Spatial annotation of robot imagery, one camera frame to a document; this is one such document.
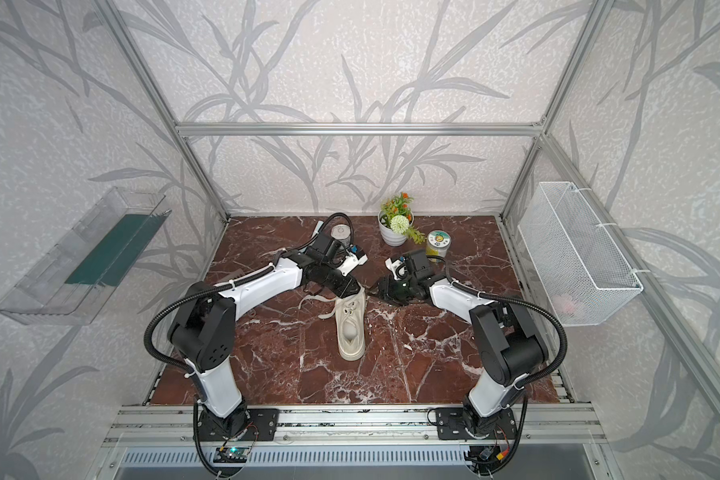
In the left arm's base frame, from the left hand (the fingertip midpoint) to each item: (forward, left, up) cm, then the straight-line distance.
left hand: (362, 280), depth 89 cm
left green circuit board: (-42, +30, -11) cm, 53 cm away
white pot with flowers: (+21, -10, +4) cm, 24 cm away
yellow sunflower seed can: (+17, -25, -3) cm, 30 cm away
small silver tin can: (+23, +9, -6) cm, 26 cm away
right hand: (-1, -3, -1) cm, 4 cm away
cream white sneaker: (-9, +3, -3) cm, 10 cm away
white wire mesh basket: (-13, -48, +26) cm, 56 cm away
